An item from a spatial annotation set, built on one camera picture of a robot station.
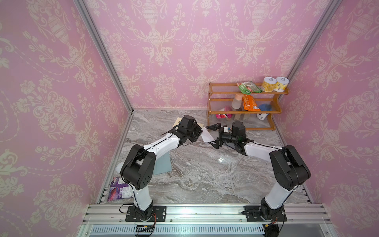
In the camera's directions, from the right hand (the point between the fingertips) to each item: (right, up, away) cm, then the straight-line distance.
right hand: (206, 133), depth 85 cm
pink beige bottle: (+22, +20, +14) cm, 33 cm away
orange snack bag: (+31, +19, +15) cm, 39 cm away
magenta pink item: (+16, +16, +20) cm, 31 cm away
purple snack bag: (-48, -31, -6) cm, 57 cm away
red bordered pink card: (0, -2, +4) cm, 5 cm away
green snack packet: (+26, +27, +4) cm, 38 cm away
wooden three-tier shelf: (+10, +24, +5) cm, 26 cm away
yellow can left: (+37, +29, +3) cm, 47 cm away
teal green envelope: (-27, -21, +9) cm, 35 cm away
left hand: (0, +2, +5) cm, 5 cm away
